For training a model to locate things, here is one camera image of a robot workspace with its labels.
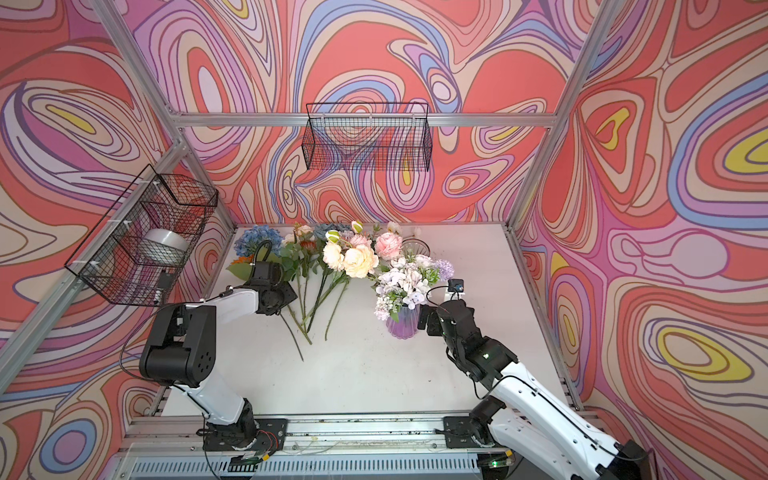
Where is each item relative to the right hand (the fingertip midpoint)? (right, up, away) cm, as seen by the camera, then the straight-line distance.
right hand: (439, 312), depth 79 cm
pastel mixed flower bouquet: (-9, +9, -12) cm, 18 cm away
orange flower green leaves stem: (-65, +10, +22) cm, 69 cm away
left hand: (-46, +3, +19) cm, 50 cm away
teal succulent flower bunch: (-37, +24, +23) cm, 50 cm away
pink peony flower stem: (-14, +18, -7) cm, 24 cm away
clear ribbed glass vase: (-6, +18, +9) cm, 21 cm away
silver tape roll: (-68, +18, -9) cm, 71 cm away
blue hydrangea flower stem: (-63, +21, +24) cm, 70 cm away
